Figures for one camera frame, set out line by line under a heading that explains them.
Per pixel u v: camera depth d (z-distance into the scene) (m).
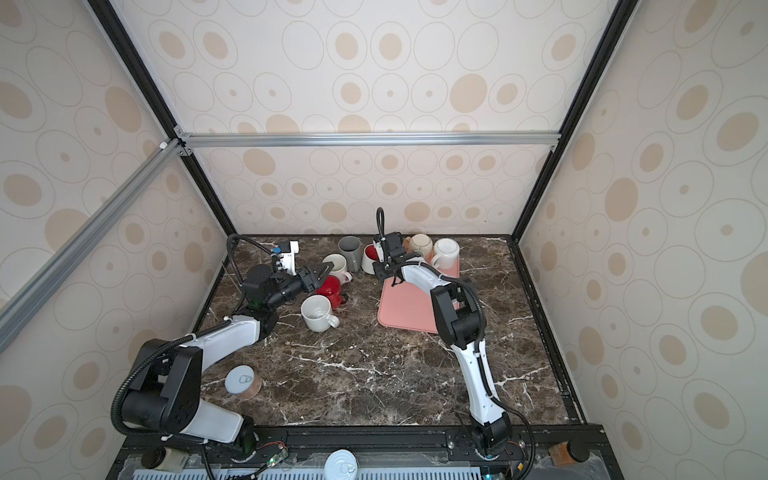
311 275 0.75
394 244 0.84
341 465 0.66
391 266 0.79
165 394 0.44
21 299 0.52
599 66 0.76
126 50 0.73
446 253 1.04
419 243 1.06
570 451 0.65
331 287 0.93
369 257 1.02
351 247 1.04
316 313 0.95
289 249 0.76
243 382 0.78
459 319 0.60
